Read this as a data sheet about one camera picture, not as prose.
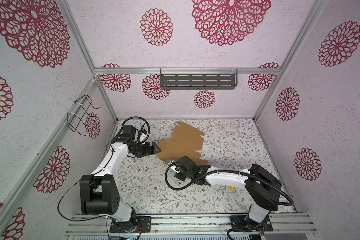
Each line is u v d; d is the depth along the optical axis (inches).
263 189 17.9
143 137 31.0
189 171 25.5
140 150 28.9
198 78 37.4
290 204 16.1
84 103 32.1
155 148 30.7
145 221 29.6
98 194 16.8
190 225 29.9
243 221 29.0
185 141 42.2
